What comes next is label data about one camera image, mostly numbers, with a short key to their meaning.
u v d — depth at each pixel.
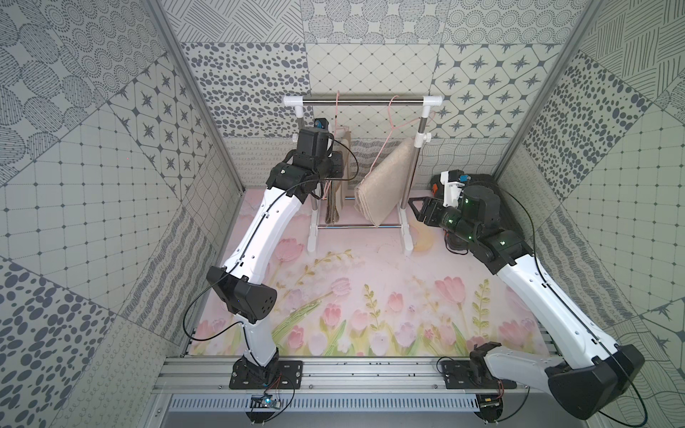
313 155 0.54
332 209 0.88
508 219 1.03
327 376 0.77
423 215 0.63
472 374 0.71
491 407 0.72
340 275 0.94
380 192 0.91
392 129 1.01
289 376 0.74
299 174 0.50
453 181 0.61
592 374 0.36
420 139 0.80
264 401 0.70
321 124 0.63
